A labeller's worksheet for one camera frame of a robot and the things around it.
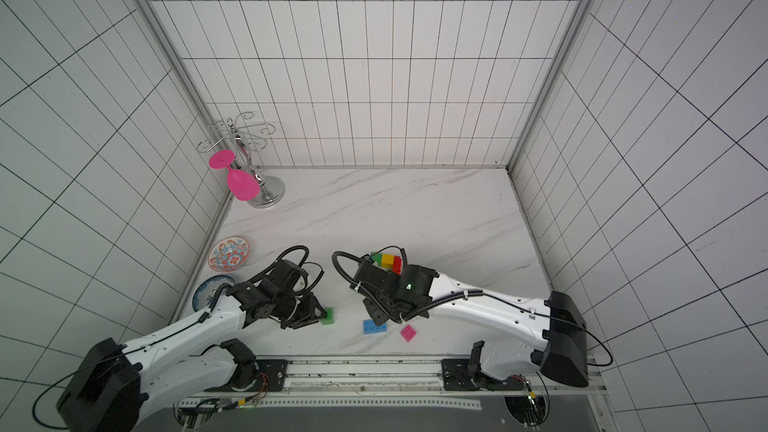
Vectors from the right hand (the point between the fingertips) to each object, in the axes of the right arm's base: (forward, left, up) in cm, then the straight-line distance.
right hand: (375, 297), depth 74 cm
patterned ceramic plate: (+14, +49, -9) cm, 52 cm away
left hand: (-5, +16, -9) cm, 19 cm away
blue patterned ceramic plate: (+1, +50, -7) cm, 50 cm away
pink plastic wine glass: (+31, +45, +6) cm, 54 cm away
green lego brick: (-3, +13, -9) cm, 16 cm away
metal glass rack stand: (+41, +44, -9) cm, 61 cm away
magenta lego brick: (-5, -9, -11) cm, 15 cm away
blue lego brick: (-5, +2, -10) cm, 12 cm away
